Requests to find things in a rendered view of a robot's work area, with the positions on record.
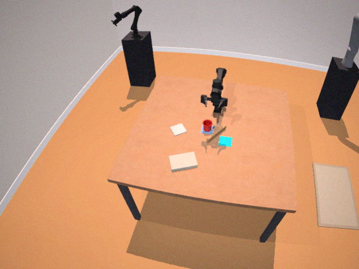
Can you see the brown wooden block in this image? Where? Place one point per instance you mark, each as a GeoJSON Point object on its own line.
{"type": "Point", "coordinates": [216, 133]}

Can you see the dark red plastic cup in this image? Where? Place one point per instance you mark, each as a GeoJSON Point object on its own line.
{"type": "Point", "coordinates": [207, 125]}

